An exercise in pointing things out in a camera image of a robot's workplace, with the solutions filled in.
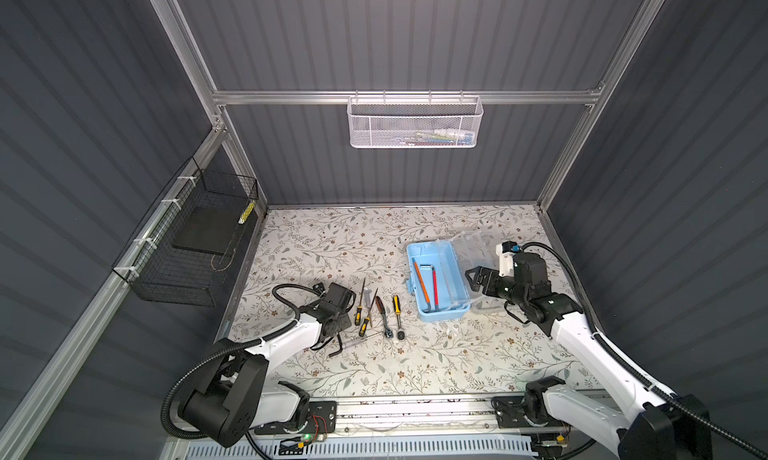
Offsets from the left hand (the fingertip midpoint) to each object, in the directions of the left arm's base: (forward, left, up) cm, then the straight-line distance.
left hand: (339, 320), depth 90 cm
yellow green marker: (+20, +23, +28) cm, 41 cm away
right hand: (+3, -41, +16) cm, 44 cm away
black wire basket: (+8, +37, +28) cm, 47 cm away
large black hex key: (-9, -1, 0) cm, 9 cm away
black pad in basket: (+14, +30, +28) cm, 44 cm away
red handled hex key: (+10, -31, +1) cm, 33 cm away
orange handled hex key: (+17, -26, 0) cm, 31 cm away
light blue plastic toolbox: (+21, -39, +1) cm, 44 cm away
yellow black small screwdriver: (+3, -6, 0) cm, 7 cm away
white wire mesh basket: (+76, -27, +22) cm, 84 cm away
